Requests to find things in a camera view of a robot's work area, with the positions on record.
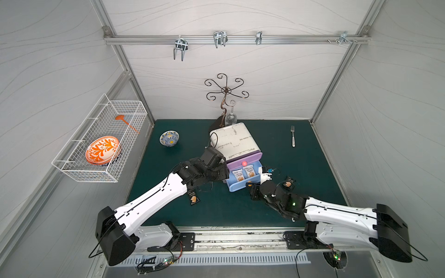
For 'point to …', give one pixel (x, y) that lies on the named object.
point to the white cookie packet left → (239, 175)
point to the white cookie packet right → (250, 171)
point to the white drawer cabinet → (233, 141)
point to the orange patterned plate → (102, 150)
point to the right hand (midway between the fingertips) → (247, 184)
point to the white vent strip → (270, 259)
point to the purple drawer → (244, 160)
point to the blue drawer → (233, 185)
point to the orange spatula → (121, 117)
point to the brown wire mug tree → (226, 91)
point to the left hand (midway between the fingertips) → (226, 173)
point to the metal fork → (292, 130)
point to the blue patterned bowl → (169, 138)
